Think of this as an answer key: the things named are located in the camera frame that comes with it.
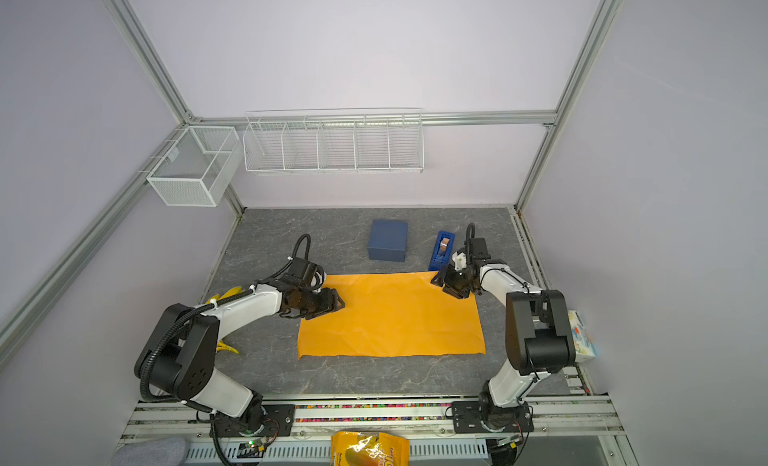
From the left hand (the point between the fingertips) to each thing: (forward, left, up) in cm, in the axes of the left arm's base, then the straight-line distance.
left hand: (336, 310), depth 89 cm
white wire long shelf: (+47, -1, +27) cm, 55 cm away
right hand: (+6, -32, +1) cm, 33 cm away
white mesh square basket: (+42, +45, +22) cm, 65 cm away
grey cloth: (-32, +36, 0) cm, 49 cm away
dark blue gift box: (+27, -17, -2) cm, 32 cm away
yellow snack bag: (-35, -5, +3) cm, 35 cm away
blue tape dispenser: (+19, -36, +1) cm, 40 cm away
